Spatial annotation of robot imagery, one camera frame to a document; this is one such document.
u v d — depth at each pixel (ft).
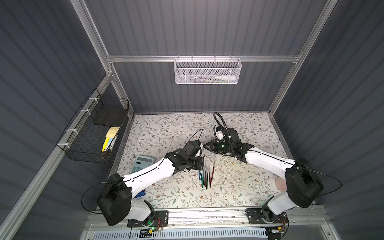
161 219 2.38
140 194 1.55
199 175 2.91
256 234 2.28
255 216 2.38
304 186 1.46
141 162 2.98
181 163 1.93
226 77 2.98
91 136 2.36
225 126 3.76
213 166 3.01
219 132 2.55
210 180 2.83
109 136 2.37
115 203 1.34
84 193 1.31
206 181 2.83
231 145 2.16
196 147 2.07
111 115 2.69
